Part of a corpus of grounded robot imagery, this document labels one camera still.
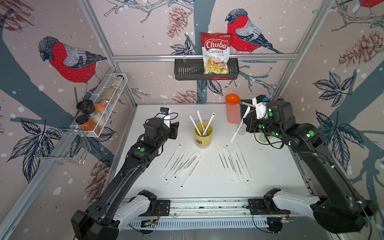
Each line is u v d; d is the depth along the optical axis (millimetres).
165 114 606
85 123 597
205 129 904
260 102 544
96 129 643
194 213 727
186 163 883
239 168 871
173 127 633
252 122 548
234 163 892
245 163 886
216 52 827
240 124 676
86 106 620
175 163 885
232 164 882
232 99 1185
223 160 902
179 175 839
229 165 878
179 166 875
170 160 901
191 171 856
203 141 883
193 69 1070
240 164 878
